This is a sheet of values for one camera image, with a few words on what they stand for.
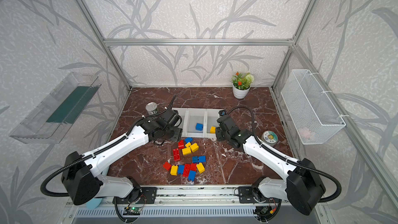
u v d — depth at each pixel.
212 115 1.01
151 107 1.02
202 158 0.85
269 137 0.85
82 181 0.39
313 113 0.62
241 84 1.02
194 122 1.02
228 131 0.62
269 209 0.73
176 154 0.86
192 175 0.77
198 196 0.75
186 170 0.80
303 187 0.40
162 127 0.59
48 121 0.63
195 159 0.83
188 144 0.89
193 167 0.81
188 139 0.91
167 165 0.83
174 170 0.79
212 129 0.92
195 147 0.88
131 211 0.71
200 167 0.81
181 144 0.89
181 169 0.81
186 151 0.87
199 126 0.97
